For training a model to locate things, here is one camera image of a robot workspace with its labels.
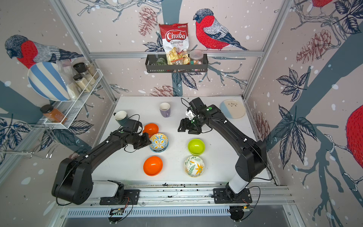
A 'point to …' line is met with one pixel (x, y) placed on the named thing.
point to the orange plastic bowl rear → (151, 128)
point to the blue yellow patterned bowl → (159, 142)
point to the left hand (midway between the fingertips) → (153, 138)
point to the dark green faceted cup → (121, 117)
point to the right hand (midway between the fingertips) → (182, 130)
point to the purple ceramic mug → (165, 109)
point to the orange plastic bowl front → (152, 166)
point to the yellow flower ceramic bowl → (194, 166)
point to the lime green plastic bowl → (196, 146)
